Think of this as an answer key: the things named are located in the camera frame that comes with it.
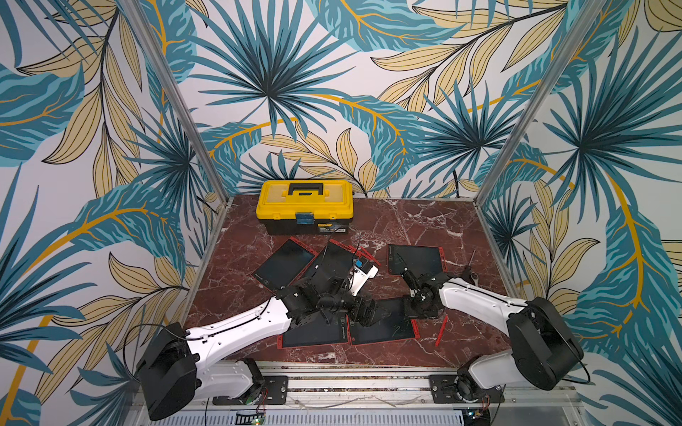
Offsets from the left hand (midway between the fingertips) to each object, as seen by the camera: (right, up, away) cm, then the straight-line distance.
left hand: (378, 310), depth 70 cm
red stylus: (+20, -14, +13) cm, 28 cm away
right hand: (+13, -7, +18) cm, 23 cm away
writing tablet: (+19, +10, +29) cm, 36 cm away
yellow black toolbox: (-23, +29, +25) cm, 44 cm away
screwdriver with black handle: (+36, +5, +26) cm, 44 cm away
